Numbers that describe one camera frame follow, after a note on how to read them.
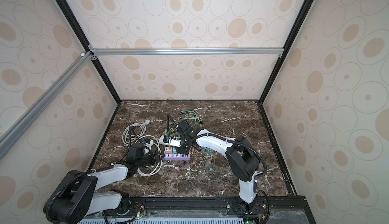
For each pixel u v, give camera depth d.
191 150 0.78
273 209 0.74
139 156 0.72
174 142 0.77
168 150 0.85
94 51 0.90
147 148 0.73
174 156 0.87
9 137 0.51
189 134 0.66
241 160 0.48
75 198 0.42
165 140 0.76
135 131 1.05
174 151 0.86
